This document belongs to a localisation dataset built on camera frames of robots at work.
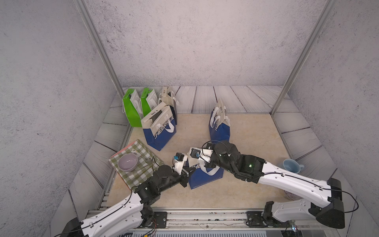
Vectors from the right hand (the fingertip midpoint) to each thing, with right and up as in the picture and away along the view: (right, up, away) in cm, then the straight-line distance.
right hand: (201, 146), depth 68 cm
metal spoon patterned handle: (-33, -12, +26) cm, 44 cm away
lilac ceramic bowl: (-44, -13, +23) cm, 52 cm away
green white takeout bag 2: (-32, +25, +28) cm, 50 cm away
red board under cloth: (-52, -7, +34) cm, 62 cm away
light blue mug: (+54, -14, +19) cm, 59 cm away
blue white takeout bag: (-24, +8, +19) cm, 32 cm away
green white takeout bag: (-45, +22, +31) cm, 59 cm away
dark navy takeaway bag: (-20, +27, +29) cm, 44 cm away
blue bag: (+12, +10, +23) cm, 27 cm away
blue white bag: (-1, -17, +6) cm, 18 cm away
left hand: (-2, -13, +4) cm, 14 cm away
